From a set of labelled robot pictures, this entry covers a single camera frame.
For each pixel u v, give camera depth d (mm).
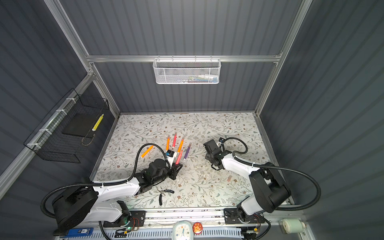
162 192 824
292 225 650
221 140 822
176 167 812
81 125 741
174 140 1043
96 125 762
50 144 654
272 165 467
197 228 707
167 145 1012
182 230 683
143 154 966
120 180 553
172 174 738
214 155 692
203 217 754
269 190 438
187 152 984
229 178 870
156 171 642
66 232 668
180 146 1012
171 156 740
